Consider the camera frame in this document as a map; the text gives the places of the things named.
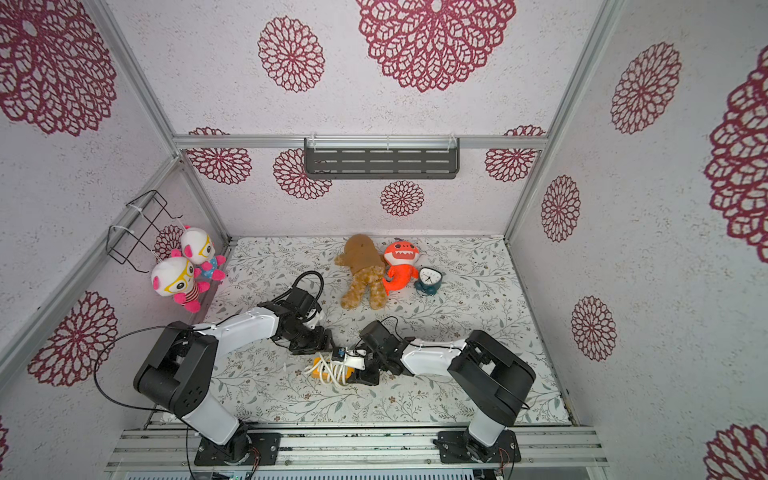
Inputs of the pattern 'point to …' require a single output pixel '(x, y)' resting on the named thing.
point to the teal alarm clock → (429, 280)
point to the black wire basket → (122, 241)
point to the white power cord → (308, 370)
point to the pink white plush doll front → (175, 276)
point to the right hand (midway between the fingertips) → (349, 365)
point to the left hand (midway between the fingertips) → (326, 350)
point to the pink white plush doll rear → (198, 248)
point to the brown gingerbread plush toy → (368, 266)
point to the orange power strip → (324, 369)
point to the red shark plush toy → (401, 258)
